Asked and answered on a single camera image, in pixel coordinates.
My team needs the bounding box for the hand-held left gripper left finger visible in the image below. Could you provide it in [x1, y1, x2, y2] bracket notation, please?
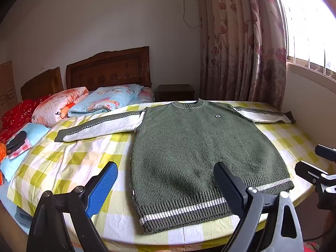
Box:
[26, 162, 119, 252]

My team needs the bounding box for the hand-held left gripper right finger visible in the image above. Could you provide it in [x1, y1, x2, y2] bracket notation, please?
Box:
[213, 162, 305, 252]

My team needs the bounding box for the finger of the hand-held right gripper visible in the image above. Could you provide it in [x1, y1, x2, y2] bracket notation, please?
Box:
[315, 144, 336, 163]
[294, 160, 330, 187]

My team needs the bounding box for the green knitted sweater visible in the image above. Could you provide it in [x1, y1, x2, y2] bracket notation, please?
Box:
[54, 98, 296, 235]

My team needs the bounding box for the bed with yellow checked sheet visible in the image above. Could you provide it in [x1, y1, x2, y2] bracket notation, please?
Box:
[0, 100, 336, 252]

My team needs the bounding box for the light blue pillow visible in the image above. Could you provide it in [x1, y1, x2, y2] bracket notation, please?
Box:
[0, 122, 51, 183]

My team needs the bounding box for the blue floral folded quilt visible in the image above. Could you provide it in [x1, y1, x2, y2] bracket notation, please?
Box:
[67, 84, 144, 118]

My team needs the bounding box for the pink checked cloth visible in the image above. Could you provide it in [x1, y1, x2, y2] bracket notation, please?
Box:
[7, 136, 34, 161]

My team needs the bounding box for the pink floral folded quilt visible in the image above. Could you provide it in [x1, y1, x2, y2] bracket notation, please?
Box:
[31, 87, 90, 128]

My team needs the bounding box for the black glove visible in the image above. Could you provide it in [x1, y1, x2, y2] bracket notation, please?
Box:
[5, 130, 27, 155]

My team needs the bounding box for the pink floral pillow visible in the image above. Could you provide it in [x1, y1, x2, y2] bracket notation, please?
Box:
[135, 87, 155, 103]

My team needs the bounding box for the dark wooden nightstand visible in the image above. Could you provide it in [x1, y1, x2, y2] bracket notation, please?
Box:
[157, 84, 195, 103]

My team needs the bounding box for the red patterned blanket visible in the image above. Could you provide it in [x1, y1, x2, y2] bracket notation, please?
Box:
[0, 94, 52, 144]

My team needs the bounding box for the large carved wooden headboard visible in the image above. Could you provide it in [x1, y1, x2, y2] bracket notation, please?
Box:
[66, 46, 153, 91]

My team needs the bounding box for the small wooden headboard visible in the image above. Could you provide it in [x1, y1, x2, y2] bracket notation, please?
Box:
[20, 67, 64, 101]

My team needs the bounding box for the barred window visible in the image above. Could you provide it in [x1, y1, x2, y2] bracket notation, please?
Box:
[273, 0, 336, 77]

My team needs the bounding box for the louvered wooden wardrobe door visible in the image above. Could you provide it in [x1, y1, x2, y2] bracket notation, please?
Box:
[0, 60, 19, 118]

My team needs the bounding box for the pink floral curtain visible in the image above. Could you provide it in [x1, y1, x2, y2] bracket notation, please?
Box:
[196, 0, 288, 111]

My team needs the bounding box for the white wall cable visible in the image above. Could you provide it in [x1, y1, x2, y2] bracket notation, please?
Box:
[181, 0, 203, 29]

